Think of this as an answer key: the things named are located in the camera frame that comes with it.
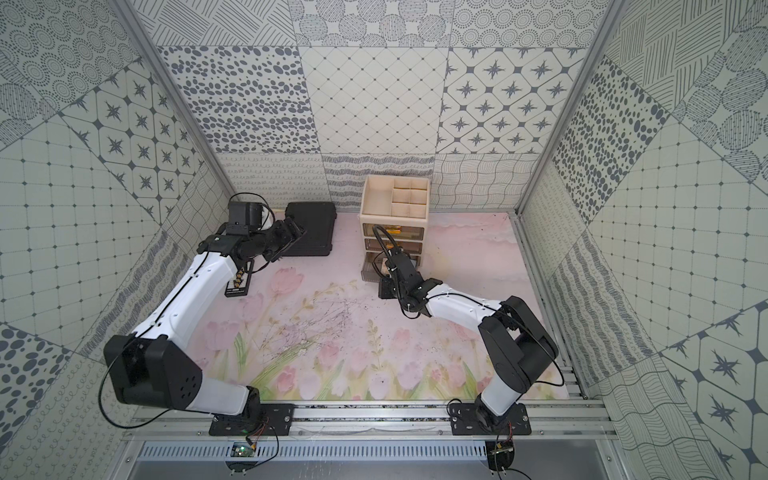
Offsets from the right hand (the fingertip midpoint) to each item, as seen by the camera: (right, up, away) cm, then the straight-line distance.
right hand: (386, 285), depth 91 cm
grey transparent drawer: (+3, +16, -1) cm, 17 cm away
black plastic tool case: (-27, +21, +22) cm, 41 cm away
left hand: (-21, +16, -9) cm, 28 cm away
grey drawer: (-6, +2, +9) cm, 11 cm away
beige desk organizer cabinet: (+4, +25, +1) cm, 25 cm away
